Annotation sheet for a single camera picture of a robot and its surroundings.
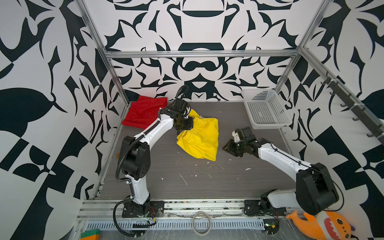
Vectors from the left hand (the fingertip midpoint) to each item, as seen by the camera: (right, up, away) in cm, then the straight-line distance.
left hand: (192, 123), depth 88 cm
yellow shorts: (+6, -10, 0) cm, 12 cm away
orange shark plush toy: (+56, -42, -25) cm, 75 cm away
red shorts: (-35, +6, +19) cm, 40 cm away
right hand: (+18, -14, -2) cm, 23 cm away
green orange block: (-45, -49, -21) cm, 70 cm away
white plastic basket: (+55, +9, +27) cm, 62 cm away
